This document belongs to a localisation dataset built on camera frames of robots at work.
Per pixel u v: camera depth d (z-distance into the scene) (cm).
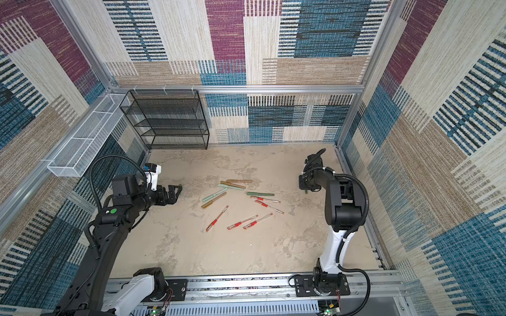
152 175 66
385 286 74
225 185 102
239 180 104
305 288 73
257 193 100
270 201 97
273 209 94
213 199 98
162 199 67
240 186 102
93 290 40
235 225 89
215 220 91
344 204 53
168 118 108
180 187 74
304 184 92
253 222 90
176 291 74
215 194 99
